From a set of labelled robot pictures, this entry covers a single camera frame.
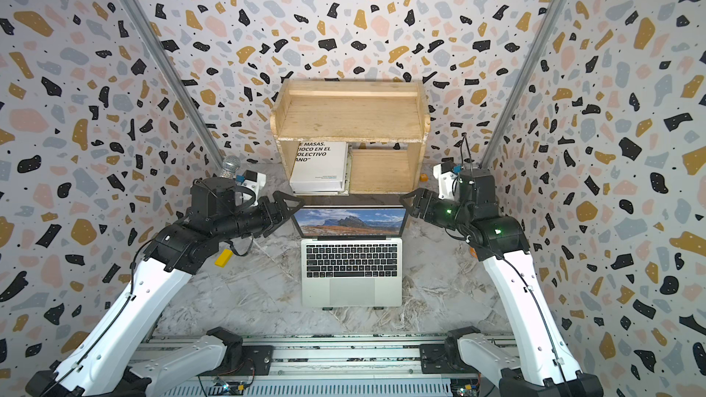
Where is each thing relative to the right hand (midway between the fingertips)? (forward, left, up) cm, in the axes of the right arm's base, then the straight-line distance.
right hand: (407, 203), depth 67 cm
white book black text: (+20, +25, -8) cm, 33 cm away
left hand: (-3, +25, +1) cm, 26 cm away
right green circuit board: (-33, -16, -35) cm, 51 cm away
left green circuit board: (-35, +48, -35) cm, 69 cm away
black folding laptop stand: (-15, +21, -33) cm, 42 cm away
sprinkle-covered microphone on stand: (+18, +53, -5) cm, 56 cm away
